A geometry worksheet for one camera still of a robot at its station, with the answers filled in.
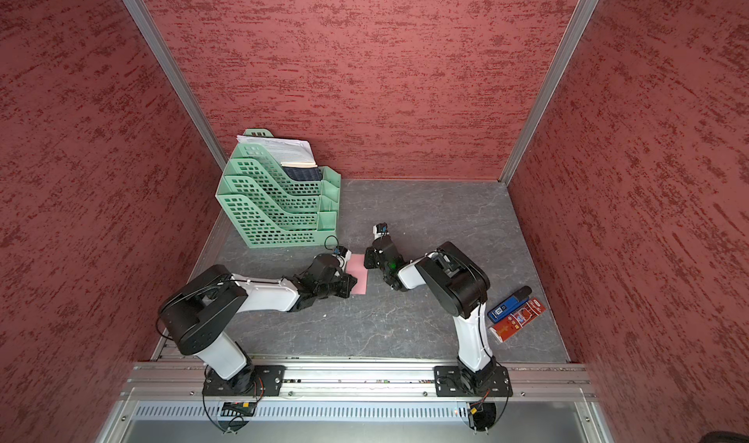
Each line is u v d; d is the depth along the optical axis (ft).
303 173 3.39
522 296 2.86
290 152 3.17
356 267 3.02
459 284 1.76
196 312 1.51
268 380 2.44
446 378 2.43
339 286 2.67
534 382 2.50
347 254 2.80
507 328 2.71
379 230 2.95
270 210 3.19
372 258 2.94
